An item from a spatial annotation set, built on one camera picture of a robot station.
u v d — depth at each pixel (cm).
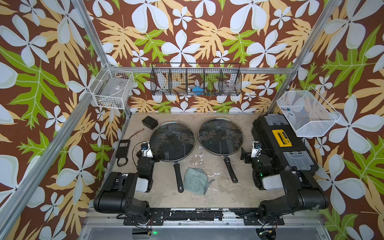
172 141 85
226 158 86
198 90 96
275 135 86
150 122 113
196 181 85
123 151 98
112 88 86
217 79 99
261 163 69
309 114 82
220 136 88
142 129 111
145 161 69
